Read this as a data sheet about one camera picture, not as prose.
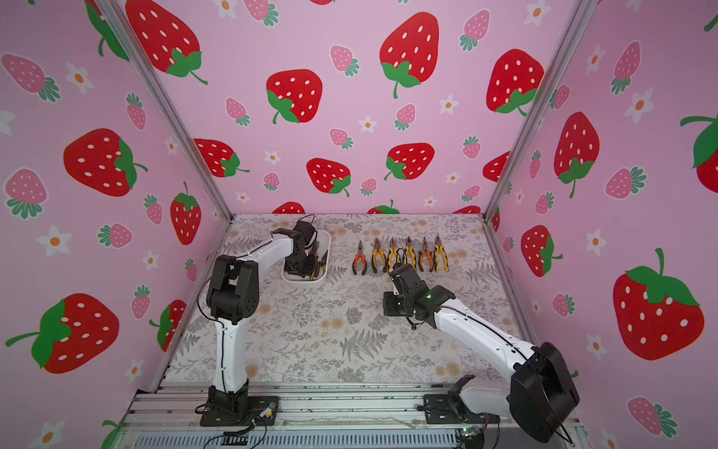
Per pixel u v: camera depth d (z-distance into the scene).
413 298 0.62
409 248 1.10
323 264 1.04
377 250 1.08
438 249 1.09
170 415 0.75
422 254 1.07
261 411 0.72
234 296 0.58
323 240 1.06
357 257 1.07
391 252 1.07
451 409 0.67
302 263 0.89
